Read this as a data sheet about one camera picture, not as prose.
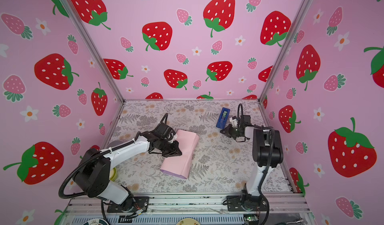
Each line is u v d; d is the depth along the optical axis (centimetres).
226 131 88
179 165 80
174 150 75
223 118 104
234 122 93
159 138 66
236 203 73
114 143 93
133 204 71
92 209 73
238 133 86
